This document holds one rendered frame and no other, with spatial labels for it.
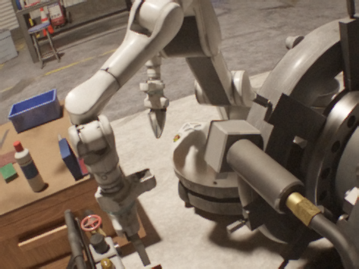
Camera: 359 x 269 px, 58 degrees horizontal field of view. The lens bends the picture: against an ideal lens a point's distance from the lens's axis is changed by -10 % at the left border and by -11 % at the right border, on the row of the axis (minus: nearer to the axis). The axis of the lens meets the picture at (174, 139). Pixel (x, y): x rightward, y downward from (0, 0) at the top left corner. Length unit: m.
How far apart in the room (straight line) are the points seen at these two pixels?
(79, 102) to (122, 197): 0.22
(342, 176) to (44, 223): 1.16
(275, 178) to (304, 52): 0.34
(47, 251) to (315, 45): 1.37
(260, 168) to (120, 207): 0.30
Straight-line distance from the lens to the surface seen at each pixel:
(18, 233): 1.57
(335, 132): 0.90
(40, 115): 2.06
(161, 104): 1.47
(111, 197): 0.76
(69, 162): 1.42
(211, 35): 1.18
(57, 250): 1.68
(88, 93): 0.71
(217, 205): 1.64
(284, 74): 0.86
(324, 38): 0.91
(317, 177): 0.94
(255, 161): 0.74
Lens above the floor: 1.25
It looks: 31 degrees down
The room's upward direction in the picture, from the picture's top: 14 degrees counter-clockwise
